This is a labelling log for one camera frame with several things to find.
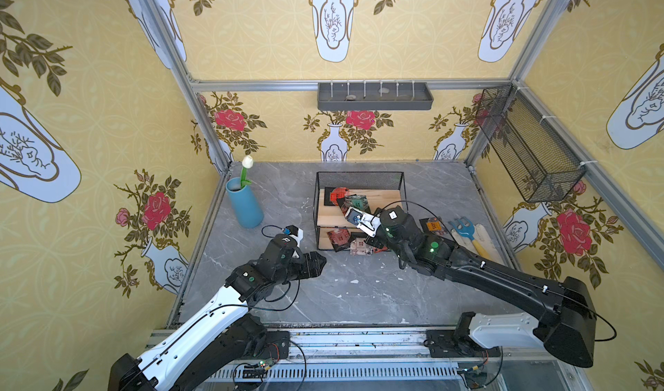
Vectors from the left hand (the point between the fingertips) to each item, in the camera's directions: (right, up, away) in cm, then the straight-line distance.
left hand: (316, 262), depth 77 cm
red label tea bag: (+7, +20, +11) cm, 24 cm away
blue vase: (-27, +14, +19) cm, 36 cm away
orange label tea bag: (+45, +8, +23) cm, 51 cm away
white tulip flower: (-22, +30, +4) cm, 37 cm away
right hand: (+13, +14, -3) cm, 19 cm away
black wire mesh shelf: (+22, +22, +12) cm, 33 cm away
